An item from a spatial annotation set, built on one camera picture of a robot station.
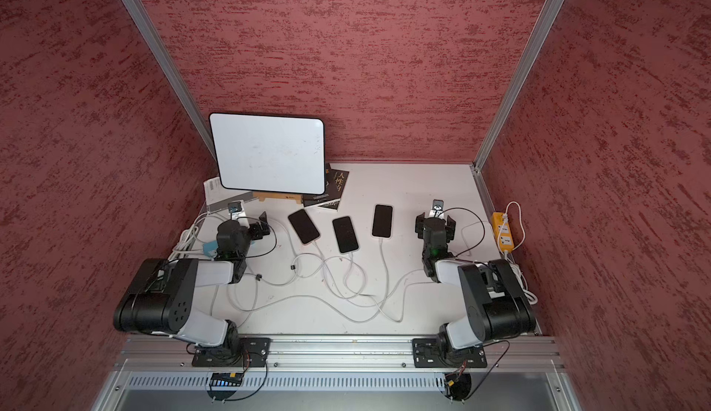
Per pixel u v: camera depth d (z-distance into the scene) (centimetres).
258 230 85
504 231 96
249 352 73
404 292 85
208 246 92
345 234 98
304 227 101
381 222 101
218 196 109
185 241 97
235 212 79
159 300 45
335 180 114
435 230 70
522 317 44
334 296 85
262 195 106
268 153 99
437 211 78
